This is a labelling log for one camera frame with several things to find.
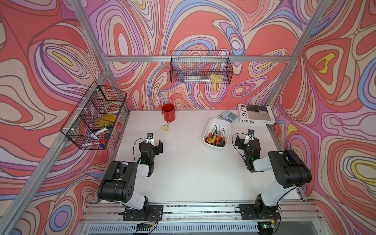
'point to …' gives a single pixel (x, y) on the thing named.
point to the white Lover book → (255, 114)
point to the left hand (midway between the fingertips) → (153, 141)
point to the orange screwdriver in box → (210, 135)
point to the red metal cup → (169, 111)
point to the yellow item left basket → (105, 121)
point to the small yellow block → (165, 128)
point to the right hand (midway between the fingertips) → (244, 138)
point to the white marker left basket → (93, 134)
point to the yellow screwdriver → (214, 137)
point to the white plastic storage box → (210, 124)
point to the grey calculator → (228, 116)
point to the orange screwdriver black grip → (223, 139)
